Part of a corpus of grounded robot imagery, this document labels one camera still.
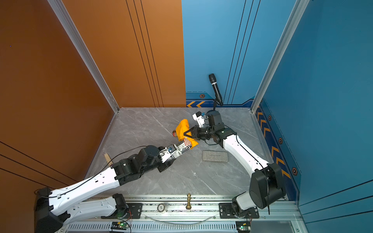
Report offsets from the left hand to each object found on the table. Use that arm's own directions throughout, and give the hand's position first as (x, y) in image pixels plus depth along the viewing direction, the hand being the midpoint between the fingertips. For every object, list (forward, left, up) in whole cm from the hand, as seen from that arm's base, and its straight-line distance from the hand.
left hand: (172, 151), depth 74 cm
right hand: (+8, -7, +4) cm, 12 cm away
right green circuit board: (-30, -36, -21) cm, 51 cm away
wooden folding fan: (+3, +43, -19) cm, 47 cm away
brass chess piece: (-22, -9, -18) cm, 29 cm away
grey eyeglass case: (+6, -24, -16) cm, 29 cm away
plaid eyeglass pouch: (+23, +2, -17) cm, 28 cm away
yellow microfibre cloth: (+11, -5, +6) cm, 13 cm away
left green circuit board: (-30, +25, -20) cm, 44 cm away
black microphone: (+48, -24, +11) cm, 55 cm away
